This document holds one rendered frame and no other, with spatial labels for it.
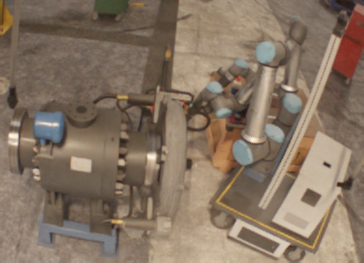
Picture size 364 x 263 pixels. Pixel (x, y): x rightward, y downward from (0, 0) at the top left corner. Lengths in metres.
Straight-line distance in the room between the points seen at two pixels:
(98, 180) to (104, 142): 0.22
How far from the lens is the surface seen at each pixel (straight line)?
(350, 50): 6.06
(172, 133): 2.40
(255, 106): 2.38
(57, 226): 2.69
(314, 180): 2.68
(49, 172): 2.47
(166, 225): 2.50
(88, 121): 2.42
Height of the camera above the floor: 2.42
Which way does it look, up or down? 36 degrees down
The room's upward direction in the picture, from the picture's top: 17 degrees clockwise
